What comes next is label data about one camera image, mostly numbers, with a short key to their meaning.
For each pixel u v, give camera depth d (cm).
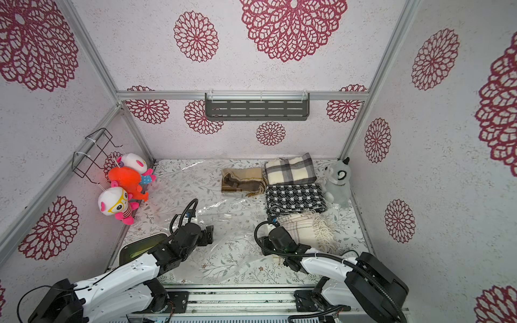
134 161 93
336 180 91
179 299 73
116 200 79
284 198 97
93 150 79
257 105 92
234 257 85
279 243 66
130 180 87
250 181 103
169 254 61
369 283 40
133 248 81
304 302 73
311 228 86
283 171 108
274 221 77
